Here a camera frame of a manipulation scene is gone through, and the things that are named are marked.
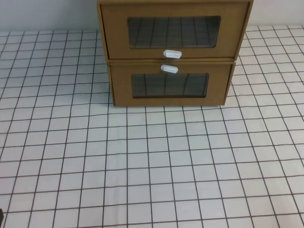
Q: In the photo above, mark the white plastic handle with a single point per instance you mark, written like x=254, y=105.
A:
x=169, y=69
x=172, y=54

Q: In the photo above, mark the dark robot base left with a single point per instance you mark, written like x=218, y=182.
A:
x=1, y=215

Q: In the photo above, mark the brown cardboard shoebox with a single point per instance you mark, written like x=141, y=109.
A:
x=145, y=29
x=197, y=82

